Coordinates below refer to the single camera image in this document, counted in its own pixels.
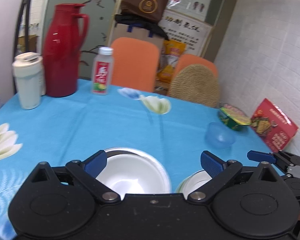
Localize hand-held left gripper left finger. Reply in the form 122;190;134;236
27;150;121;204

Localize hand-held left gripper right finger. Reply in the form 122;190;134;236
188;151;280;204

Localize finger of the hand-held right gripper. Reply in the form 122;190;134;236
247;150;300;167

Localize small gold-rimmed white plate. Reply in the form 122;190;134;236
183;171;213;198

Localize blue plastic bowl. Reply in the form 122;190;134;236
205;122;236;149

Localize light green plate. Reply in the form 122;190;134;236
174;169;206;193

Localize white bowl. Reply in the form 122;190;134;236
96;154;166;201

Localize stainless steel bowl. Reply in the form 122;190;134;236
103;147;171;194

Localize red cracker box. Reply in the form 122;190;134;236
250;98;299;153

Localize green instant noodle cup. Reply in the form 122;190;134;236
218;105;252;132

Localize blue floral tablecloth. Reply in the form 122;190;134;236
0;79;287;240

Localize woven straw cushion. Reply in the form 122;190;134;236
168;64;221;108

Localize juice bottle with red label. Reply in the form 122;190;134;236
91;47;114;96

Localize white tumbler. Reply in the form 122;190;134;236
12;52;46;110

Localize orange chair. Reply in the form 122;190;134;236
110;37;160;93
174;54;219;81

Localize yellow snack packet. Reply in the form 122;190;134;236
157;40;187;83

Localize red thermos jug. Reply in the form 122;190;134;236
42;3;90;98

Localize black pipes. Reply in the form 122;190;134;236
14;0;33;53

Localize brown bag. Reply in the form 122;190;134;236
120;0;169;22

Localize white text wall poster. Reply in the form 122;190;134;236
158;10;213;58

